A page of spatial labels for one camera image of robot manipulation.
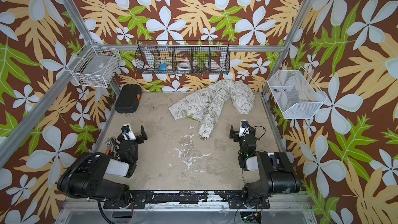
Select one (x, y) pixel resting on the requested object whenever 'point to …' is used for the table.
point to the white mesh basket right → (297, 95)
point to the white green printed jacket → (202, 104)
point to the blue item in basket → (162, 66)
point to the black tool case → (127, 100)
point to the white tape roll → (184, 66)
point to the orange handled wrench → (109, 143)
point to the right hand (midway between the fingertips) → (240, 125)
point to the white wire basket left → (96, 67)
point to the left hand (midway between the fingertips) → (133, 126)
